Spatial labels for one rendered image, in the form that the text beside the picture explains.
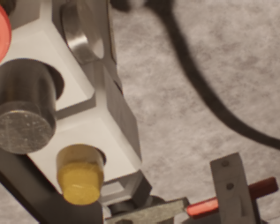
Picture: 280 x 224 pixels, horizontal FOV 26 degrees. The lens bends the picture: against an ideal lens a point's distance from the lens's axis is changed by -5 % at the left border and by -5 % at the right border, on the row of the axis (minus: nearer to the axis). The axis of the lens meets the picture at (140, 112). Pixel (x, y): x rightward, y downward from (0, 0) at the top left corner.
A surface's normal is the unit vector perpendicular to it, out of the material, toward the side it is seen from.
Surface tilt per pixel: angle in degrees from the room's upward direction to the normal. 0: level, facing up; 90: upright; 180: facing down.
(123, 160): 0
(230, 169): 90
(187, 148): 0
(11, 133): 0
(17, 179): 90
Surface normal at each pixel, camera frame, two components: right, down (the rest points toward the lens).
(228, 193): -0.37, -0.61
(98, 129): 0.11, 0.73
